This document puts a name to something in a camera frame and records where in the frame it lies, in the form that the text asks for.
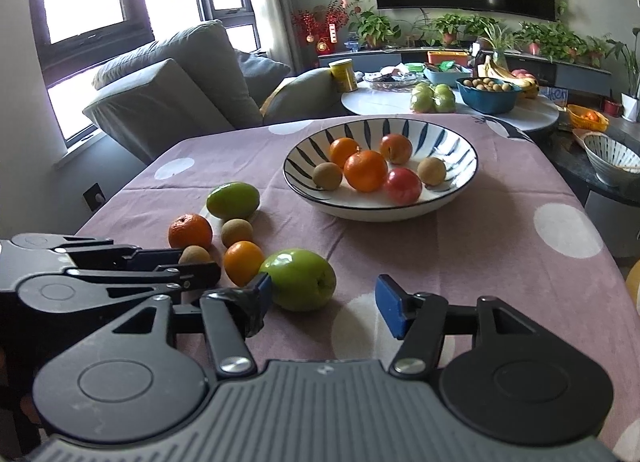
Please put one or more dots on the blue fruit bowl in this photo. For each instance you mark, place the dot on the blue fruit bowl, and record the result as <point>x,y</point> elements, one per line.
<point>487,101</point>

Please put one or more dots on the red nectarine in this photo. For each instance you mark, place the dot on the red nectarine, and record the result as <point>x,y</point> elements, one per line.
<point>402,185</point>
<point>396,148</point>

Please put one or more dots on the yellow can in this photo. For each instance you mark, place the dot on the yellow can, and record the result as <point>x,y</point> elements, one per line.
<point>343,76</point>

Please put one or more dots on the red flower decoration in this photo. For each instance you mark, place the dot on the red flower decoration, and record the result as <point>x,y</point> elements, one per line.
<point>320,22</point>

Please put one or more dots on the pink peach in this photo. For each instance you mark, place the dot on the pink peach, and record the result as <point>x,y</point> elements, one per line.
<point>521,73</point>

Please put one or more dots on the row of potted green plants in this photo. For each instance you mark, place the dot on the row of potted green plants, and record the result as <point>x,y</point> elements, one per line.
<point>372,27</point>

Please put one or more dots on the dark round table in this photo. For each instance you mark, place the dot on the dark round table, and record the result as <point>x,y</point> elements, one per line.
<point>560,152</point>

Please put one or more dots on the pile of small brown fruits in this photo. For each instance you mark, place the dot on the pile of small brown fruits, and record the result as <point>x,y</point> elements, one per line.
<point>487,84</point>

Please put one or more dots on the green round lid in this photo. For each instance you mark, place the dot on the green round lid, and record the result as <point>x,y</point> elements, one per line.
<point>414,67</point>

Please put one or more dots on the teal tray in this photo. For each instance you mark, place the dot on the teal tray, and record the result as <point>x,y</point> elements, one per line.
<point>445,77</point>

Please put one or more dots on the blue striped white bowl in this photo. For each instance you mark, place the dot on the blue striped white bowl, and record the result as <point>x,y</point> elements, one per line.
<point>450,197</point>

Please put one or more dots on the pink polka dot tablecloth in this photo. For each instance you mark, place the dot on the pink polka dot tablecloth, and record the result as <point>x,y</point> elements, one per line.
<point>475,252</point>

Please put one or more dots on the round white coffee table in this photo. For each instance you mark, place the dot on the round white coffee table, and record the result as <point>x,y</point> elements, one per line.
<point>380,104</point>

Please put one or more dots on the orange box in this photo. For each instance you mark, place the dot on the orange box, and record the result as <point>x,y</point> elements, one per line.
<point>447,57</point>

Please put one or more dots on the blue printed card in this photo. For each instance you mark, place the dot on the blue printed card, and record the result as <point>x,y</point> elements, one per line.
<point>556,96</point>

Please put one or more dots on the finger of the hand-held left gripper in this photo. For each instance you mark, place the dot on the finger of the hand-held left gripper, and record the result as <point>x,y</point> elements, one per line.
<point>200,274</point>
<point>157,257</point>

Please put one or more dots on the glass snack dish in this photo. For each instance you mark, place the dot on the glass snack dish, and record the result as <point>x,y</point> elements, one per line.
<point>390,82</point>

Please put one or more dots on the small striped bowl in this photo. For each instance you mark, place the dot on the small striped bowl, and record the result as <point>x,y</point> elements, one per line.
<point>610,162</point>

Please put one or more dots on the brown kiwi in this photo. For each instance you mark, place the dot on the brown kiwi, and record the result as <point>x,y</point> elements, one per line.
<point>327,175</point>
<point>432,171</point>
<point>237,232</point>
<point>195,254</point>

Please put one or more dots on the bunch of yellow bananas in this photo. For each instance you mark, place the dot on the bunch of yellow bananas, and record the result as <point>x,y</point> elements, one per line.
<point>505,74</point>

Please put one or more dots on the beige dish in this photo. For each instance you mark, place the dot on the beige dish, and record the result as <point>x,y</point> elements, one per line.
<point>580,137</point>

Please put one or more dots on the green jujube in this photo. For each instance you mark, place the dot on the green jujube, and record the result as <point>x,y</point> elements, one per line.
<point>298,279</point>
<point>442,90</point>
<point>421,102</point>
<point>422,89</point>
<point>445,103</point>
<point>232,199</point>

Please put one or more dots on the grey sofa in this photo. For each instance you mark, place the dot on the grey sofa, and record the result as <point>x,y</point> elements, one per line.
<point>175,92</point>

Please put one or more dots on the beige curtain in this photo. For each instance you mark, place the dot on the beige curtain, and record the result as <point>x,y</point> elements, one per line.
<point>270,7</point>

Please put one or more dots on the spider plant in vase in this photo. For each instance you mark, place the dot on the spider plant in vase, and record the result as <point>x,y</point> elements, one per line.
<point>497,42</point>

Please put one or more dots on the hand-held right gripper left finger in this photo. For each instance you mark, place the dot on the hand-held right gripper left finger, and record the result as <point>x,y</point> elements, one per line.
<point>265,292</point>

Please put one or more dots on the blue grey cushion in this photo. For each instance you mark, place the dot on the blue grey cushion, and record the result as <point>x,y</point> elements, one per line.
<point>260,77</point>

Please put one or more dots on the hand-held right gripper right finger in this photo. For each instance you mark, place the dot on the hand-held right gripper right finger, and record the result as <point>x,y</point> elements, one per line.
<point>390,304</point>

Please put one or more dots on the smooth orange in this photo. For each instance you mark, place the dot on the smooth orange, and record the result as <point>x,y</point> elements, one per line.
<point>342,148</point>
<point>243,262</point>

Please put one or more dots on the dark orange mandarin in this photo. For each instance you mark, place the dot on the dark orange mandarin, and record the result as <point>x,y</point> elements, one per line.
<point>190,231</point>
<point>366,170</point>

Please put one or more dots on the tall plant in white pot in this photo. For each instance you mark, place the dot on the tall plant in white pot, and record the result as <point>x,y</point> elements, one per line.
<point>630,107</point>

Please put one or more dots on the grey cushion yellow trim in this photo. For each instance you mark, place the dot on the grey cushion yellow trim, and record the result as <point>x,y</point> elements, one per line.
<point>305,97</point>

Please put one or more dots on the orange basket of mandarins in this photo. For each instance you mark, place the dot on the orange basket of mandarins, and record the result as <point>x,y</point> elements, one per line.
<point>587,118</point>

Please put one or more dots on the small red pot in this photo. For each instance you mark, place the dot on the small red pot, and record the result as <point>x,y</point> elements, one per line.
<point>612,107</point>

